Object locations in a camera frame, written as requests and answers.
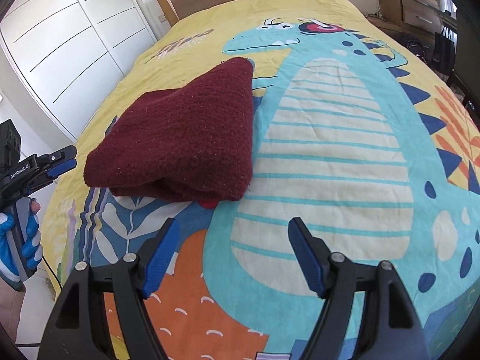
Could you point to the maroon knit sweater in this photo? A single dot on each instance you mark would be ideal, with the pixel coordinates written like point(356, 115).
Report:
point(192, 143)

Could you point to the blue gloved left hand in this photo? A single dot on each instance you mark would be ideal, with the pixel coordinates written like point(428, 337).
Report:
point(21, 249)

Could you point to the white wardrobe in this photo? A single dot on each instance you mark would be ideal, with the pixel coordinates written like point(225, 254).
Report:
point(71, 54)

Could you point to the yellow dinosaur bed cover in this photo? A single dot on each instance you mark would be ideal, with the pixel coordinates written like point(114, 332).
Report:
point(351, 133)

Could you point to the black office chair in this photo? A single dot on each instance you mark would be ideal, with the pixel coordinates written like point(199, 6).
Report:
point(467, 55)

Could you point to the wooden drawer cabinet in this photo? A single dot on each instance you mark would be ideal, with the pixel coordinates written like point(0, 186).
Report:
point(422, 14)

